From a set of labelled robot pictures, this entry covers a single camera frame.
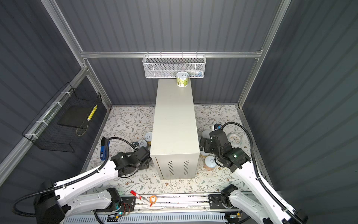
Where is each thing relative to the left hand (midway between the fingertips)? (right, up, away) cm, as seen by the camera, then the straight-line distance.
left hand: (143, 162), depth 80 cm
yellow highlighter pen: (-28, +27, -3) cm, 39 cm away
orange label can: (+39, -1, +3) cm, 39 cm away
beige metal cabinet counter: (+20, +13, -22) cm, 32 cm away
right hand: (+37, +13, -5) cm, 40 cm away
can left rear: (0, +13, +14) cm, 19 cm away
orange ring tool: (+5, -18, -5) cm, 20 cm away
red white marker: (0, -18, -5) cm, 18 cm away
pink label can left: (-4, +9, +11) cm, 15 cm away
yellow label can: (+33, +9, -14) cm, 37 cm away
